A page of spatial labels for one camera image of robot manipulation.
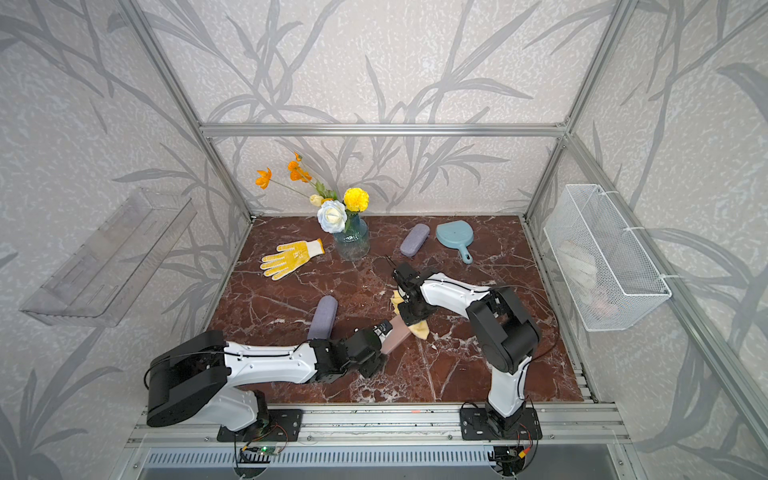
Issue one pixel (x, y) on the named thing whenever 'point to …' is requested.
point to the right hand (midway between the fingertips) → (413, 319)
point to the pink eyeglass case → (400, 331)
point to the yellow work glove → (289, 256)
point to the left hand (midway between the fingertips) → (378, 350)
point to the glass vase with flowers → (341, 216)
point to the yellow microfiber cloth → (420, 330)
